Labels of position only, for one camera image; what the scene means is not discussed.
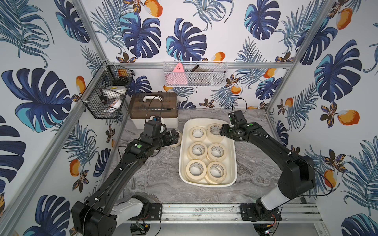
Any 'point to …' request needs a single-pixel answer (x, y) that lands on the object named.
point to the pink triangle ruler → (177, 76)
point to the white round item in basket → (114, 92)
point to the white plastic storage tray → (205, 159)
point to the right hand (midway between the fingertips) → (224, 131)
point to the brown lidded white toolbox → (142, 105)
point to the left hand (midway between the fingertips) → (171, 133)
